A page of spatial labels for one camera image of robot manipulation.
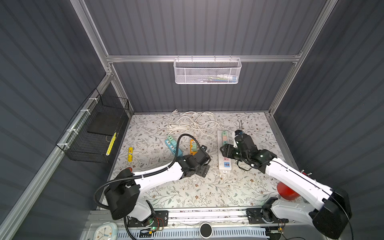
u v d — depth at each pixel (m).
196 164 0.62
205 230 0.67
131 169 0.91
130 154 0.96
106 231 0.69
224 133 0.99
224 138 0.96
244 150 0.60
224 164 0.89
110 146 0.68
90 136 0.72
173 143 0.94
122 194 0.43
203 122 1.15
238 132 0.72
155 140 1.05
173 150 0.96
